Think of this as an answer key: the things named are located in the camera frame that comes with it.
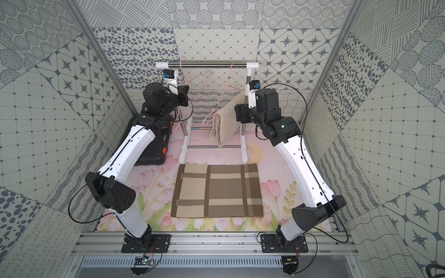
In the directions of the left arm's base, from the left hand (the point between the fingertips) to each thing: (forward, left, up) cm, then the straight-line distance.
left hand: (180, 80), depth 73 cm
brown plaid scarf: (-27, -15, -50) cm, 59 cm away
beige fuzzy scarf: (-7, -19, -19) cm, 27 cm away
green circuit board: (-60, +14, -48) cm, 78 cm away
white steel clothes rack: (-2, +5, -43) cm, 43 cm away
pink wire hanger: (+23, -15, -26) cm, 38 cm away
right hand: (-11, -27, -6) cm, 30 cm away
